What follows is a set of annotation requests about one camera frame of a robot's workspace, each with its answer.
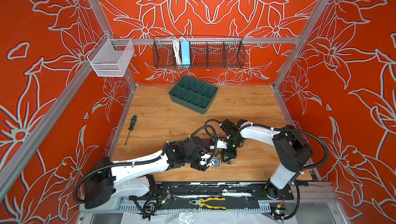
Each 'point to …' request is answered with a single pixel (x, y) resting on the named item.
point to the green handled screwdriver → (131, 127)
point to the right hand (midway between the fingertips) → (222, 156)
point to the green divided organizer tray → (193, 93)
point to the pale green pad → (113, 204)
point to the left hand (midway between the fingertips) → (210, 153)
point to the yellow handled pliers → (199, 202)
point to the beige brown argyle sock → (223, 157)
